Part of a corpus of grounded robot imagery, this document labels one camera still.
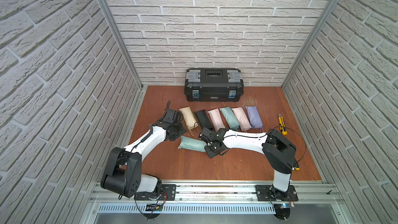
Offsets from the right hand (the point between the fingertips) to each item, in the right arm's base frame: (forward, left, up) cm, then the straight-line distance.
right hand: (213, 151), depth 87 cm
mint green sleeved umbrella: (+20, -13, +4) cm, 24 cm away
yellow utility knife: (+14, -46, +1) cm, 48 cm away
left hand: (+12, +16, +7) cm, 21 cm away
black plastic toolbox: (+38, -3, +17) cm, 41 cm away
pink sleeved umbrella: (+20, -4, +3) cm, 21 cm away
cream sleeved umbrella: (+20, +13, +3) cm, 24 cm away
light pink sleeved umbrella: (+19, -20, +3) cm, 28 cm away
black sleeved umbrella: (+21, +4, +1) cm, 22 cm away
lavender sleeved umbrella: (+19, -29, +3) cm, 34 cm away
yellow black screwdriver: (-13, -44, 0) cm, 46 cm away
